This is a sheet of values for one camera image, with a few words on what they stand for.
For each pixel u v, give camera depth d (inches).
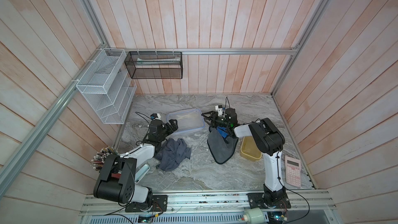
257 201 28.6
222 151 35.3
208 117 35.6
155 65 40.8
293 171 32.4
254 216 24.9
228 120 32.8
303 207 28.8
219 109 37.5
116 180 17.0
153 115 32.1
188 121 40.2
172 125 32.3
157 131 27.0
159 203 28.9
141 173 31.3
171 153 33.8
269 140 22.5
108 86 28.2
